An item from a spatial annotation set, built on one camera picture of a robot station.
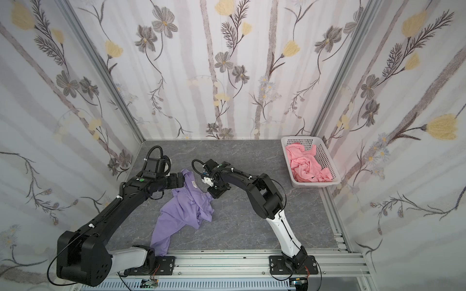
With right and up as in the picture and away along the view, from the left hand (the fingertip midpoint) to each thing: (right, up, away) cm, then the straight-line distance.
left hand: (178, 177), depth 85 cm
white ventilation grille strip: (+12, -41, -15) cm, 45 cm away
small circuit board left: (-8, -41, -14) cm, 44 cm away
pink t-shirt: (+65, +5, +11) cm, 66 cm away
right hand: (+18, -7, +10) cm, 22 cm away
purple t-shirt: (+5, -12, 0) cm, 13 cm away
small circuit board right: (+54, -42, -13) cm, 70 cm away
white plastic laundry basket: (+80, +12, +21) cm, 83 cm away
